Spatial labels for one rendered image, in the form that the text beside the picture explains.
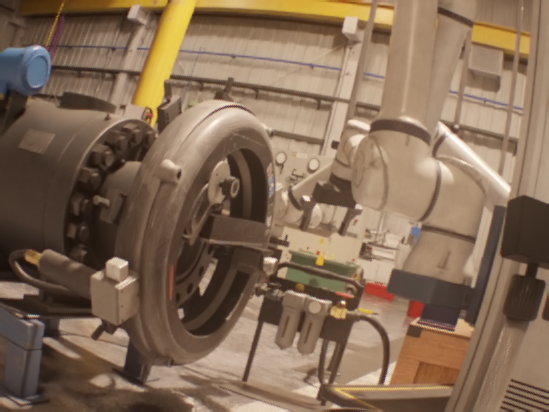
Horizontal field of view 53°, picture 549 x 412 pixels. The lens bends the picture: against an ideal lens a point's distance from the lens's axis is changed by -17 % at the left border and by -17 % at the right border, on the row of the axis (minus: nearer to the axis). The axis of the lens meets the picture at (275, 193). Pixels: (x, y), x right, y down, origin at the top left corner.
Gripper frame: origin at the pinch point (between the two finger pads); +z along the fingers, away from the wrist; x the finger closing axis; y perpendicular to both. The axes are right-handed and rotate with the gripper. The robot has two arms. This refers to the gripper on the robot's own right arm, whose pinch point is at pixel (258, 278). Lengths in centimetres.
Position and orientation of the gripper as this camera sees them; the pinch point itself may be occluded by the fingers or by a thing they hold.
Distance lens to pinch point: 247.8
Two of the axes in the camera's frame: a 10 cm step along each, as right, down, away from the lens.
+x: 6.5, 1.4, -7.5
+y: -7.1, -2.2, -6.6
